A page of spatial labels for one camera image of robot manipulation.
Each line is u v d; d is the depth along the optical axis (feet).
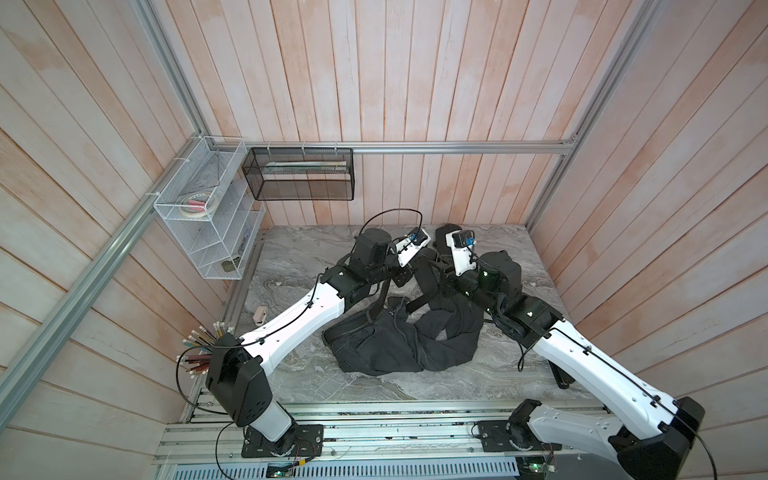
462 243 1.91
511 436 2.17
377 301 2.68
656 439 1.27
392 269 2.10
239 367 1.36
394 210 1.66
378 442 2.44
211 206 2.43
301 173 3.41
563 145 3.06
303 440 2.40
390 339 2.66
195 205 2.39
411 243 2.02
